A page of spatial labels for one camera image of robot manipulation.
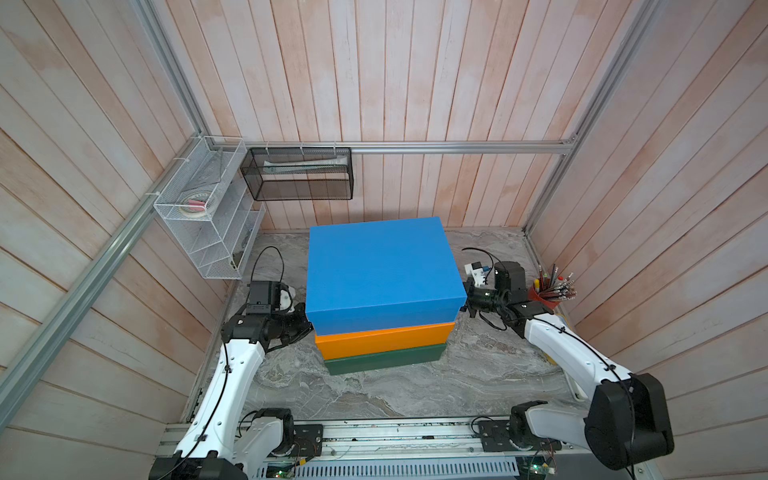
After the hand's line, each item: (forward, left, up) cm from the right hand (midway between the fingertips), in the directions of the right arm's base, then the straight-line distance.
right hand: (437, 292), depth 80 cm
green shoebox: (-16, +14, -9) cm, 23 cm away
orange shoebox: (-16, +25, +1) cm, 30 cm away
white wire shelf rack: (+7, +58, +11) cm, 60 cm away
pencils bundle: (+6, -36, -6) cm, 37 cm away
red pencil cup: (+3, -35, -10) cm, 36 cm away
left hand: (-9, +31, -2) cm, 33 cm away
